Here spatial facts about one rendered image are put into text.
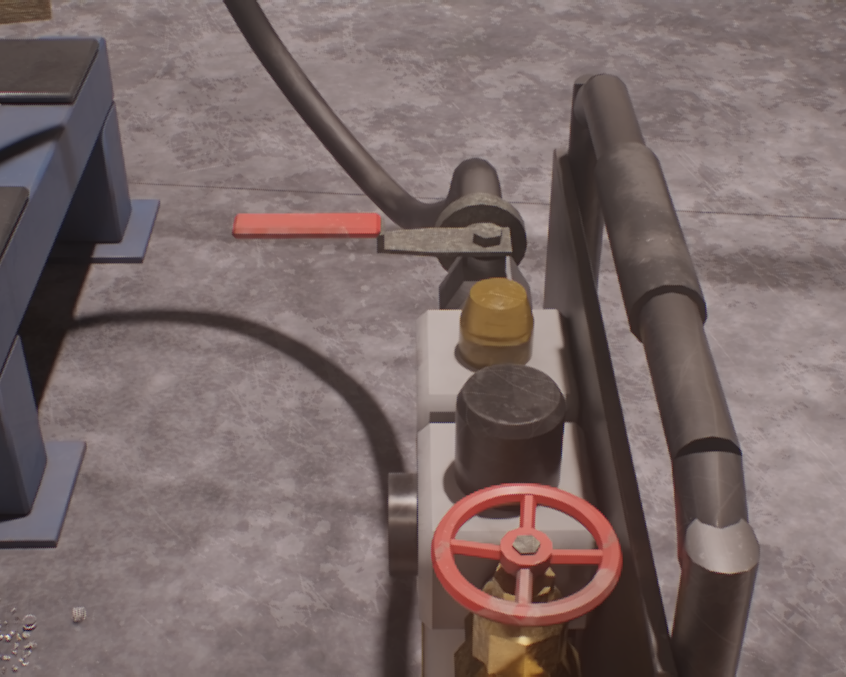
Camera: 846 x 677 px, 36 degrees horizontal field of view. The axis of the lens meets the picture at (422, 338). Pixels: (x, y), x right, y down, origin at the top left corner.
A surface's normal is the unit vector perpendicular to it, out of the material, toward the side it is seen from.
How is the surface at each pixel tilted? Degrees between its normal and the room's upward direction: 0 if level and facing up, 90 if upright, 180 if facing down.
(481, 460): 90
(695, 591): 88
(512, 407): 0
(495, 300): 16
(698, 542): 21
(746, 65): 0
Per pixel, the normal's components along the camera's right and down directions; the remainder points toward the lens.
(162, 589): 0.00, -0.81
